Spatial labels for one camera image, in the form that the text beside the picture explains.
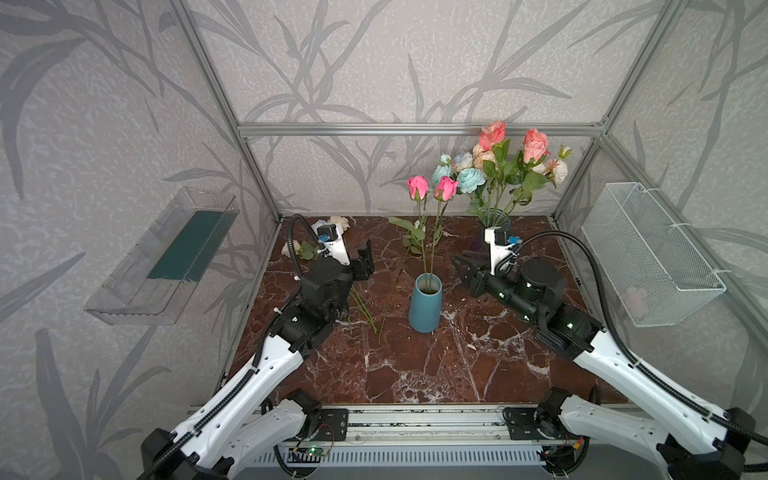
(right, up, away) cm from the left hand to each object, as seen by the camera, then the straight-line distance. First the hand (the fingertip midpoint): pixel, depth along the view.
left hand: (362, 232), depth 70 cm
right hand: (+22, -3, -4) cm, 23 cm away
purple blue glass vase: (+39, +5, +24) cm, 46 cm away
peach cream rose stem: (-16, +6, +44) cm, 47 cm away
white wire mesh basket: (+64, -9, -6) cm, 65 cm away
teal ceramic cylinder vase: (+16, -19, +9) cm, 26 cm away
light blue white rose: (-4, -22, +26) cm, 34 cm away
